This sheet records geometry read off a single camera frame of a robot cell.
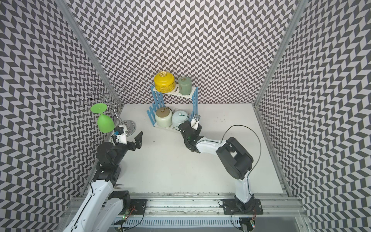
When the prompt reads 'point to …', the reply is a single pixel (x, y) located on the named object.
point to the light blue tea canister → (178, 117)
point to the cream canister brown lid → (163, 117)
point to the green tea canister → (185, 85)
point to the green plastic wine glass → (105, 123)
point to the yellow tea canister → (164, 82)
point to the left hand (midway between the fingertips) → (133, 132)
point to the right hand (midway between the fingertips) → (192, 123)
